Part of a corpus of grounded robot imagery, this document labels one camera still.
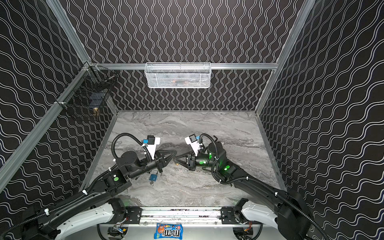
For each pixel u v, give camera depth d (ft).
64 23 2.44
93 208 1.94
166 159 2.08
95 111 2.60
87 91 3.10
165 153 2.02
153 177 2.82
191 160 1.95
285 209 1.33
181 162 2.14
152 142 1.91
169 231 2.26
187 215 2.49
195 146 2.07
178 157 2.14
